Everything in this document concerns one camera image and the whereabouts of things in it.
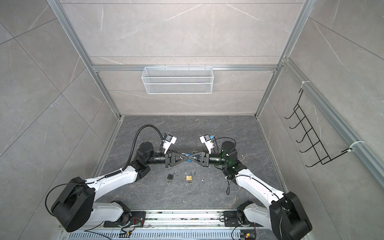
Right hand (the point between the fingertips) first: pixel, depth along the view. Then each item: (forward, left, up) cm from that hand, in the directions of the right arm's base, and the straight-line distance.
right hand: (189, 157), depth 70 cm
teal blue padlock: (-2, +1, +1) cm, 2 cm away
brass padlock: (-1, +1, -24) cm, 24 cm away
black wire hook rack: (-7, -54, +10) cm, 55 cm away
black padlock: (0, +13, -23) cm, 26 cm away
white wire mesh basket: (+56, +8, +7) cm, 57 cm away
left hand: (0, +1, +1) cm, 2 cm away
